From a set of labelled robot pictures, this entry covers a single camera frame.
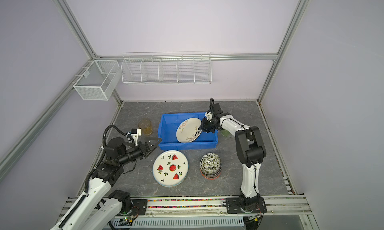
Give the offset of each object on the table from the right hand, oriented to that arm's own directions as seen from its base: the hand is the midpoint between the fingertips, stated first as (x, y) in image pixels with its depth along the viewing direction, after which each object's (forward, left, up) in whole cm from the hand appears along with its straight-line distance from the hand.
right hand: (199, 129), depth 96 cm
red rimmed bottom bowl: (-30, -6, 0) cm, 31 cm away
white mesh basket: (+25, +67, +20) cm, 74 cm away
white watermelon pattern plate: (-24, +16, -5) cm, 29 cm away
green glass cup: (0, -18, -4) cm, 18 cm away
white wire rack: (+33, +21, +24) cm, 46 cm away
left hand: (-20, +19, +15) cm, 31 cm away
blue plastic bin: (+9, +23, -8) cm, 26 cm away
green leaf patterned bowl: (-23, -6, 0) cm, 24 cm away
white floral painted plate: (+3, +8, -5) cm, 9 cm away
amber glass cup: (+6, +38, -5) cm, 38 cm away
